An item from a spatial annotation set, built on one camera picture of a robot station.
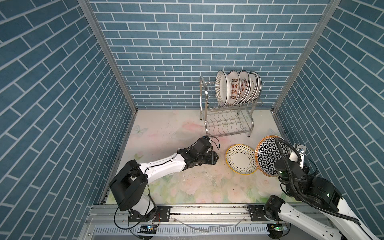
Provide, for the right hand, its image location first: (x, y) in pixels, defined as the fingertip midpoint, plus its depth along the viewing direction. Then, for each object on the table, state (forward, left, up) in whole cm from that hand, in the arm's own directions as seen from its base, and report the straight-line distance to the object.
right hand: (288, 157), depth 66 cm
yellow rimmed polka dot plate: (+12, +14, -27) cm, 32 cm away
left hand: (+4, +29, -15) cm, 33 cm away
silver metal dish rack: (+38, +27, -21) cm, 51 cm away
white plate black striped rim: (+40, +30, +6) cm, 51 cm away
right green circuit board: (-24, 0, -27) cm, 36 cm away
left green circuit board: (-29, +61, -29) cm, 74 cm away
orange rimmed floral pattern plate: (+7, +5, -8) cm, 12 cm away
